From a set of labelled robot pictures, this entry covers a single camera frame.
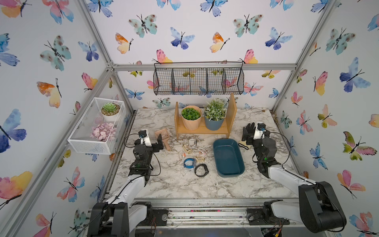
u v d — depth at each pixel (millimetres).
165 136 1059
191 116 917
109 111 714
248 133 807
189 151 956
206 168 906
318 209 414
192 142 1018
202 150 977
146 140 713
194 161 914
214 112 884
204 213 767
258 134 716
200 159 940
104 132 625
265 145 637
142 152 623
